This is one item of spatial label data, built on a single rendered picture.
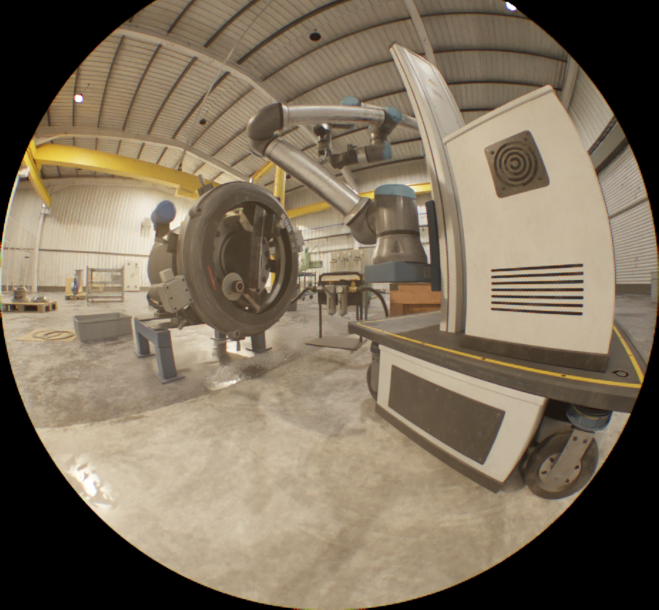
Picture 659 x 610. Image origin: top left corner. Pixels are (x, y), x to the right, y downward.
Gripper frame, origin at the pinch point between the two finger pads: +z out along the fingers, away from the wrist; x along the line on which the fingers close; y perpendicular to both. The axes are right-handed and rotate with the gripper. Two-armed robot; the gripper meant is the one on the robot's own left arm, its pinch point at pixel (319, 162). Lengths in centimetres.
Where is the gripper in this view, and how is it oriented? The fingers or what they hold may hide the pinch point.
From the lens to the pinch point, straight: 115.0
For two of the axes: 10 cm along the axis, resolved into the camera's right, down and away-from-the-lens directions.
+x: -0.1, -10.0, 0.2
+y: 4.2, 0.1, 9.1
